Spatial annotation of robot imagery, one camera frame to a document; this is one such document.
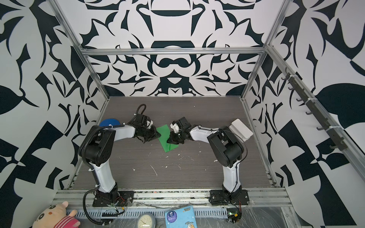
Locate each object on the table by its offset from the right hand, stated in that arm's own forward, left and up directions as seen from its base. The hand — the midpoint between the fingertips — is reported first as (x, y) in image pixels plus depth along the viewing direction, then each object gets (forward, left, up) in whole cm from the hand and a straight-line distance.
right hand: (167, 140), depth 91 cm
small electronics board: (-38, -35, -6) cm, 52 cm away
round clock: (-40, +7, +1) cm, 41 cm away
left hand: (+7, +5, -2) cm, 9 cm away
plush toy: (-38, +47, +5) cm, 61 cm away
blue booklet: (-39, -9, +1) cm, 40 cm away
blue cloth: (+17, +47, -4) cm, 50 cm away
